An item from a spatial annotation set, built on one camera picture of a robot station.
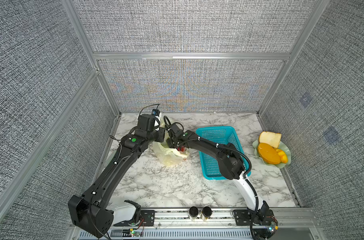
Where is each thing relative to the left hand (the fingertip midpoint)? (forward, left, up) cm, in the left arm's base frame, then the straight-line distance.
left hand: (163, 127), depth 76 cm
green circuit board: (-41, +16, -27) cm, 52 cm away
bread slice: (+3, -67, -19) cm, 70 cm away
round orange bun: (-6, -62, -21) cm, 66 cm away
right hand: (+7, -2, -19) cm, 21 cm away
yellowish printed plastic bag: (-11, -1, -7) cm, 14 cm away
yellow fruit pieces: (-9, -69, -21) cm, 73 cm away
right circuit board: (-42, -49, -23) cm, 69 cm away
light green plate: (0, -74, -23) cm, 77 cm away
